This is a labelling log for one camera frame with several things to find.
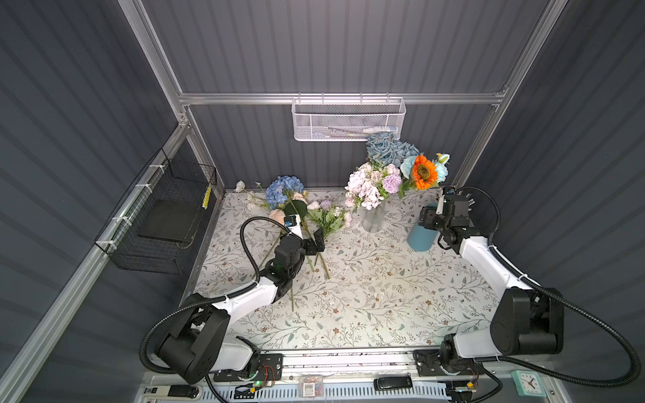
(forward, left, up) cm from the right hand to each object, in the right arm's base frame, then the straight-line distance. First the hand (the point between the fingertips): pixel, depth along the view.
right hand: (437, 212), depth 87 cm
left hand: (-8, +43, 0) cm, 44 cm away
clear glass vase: (+7, +20, -13) cm, 25 cm away
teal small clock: (-48, -18, -17) cm, 54 cm away
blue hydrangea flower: (+15, +60, -5) cm, 62 cm away
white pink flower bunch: (+1, +26, +13) cm, 29 cm away
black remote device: (-48, +20, -16) cm, 55 cm away
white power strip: (-52, +81, -14) cm, 97 cm away
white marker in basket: (+27, +28, +15) cm, 42 cm away
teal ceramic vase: (-4, +4, -11) cm, 12 cm away
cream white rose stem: (+24, +79, -11) cm, 83 cm away
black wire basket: (-15, +89, +9) cm, 91 cm away
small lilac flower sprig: (+7, +40, -12) cm, 42 cm away
